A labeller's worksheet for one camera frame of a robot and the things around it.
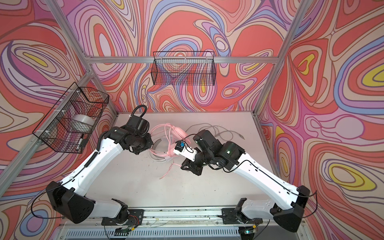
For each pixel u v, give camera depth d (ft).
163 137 3.22
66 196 1.25
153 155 3.00
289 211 1.21
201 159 1.77
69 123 2.26
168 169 2.52
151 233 2.52
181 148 1.79
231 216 2.41
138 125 1.95
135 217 2.39
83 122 2.29
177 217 2.47
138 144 2.06
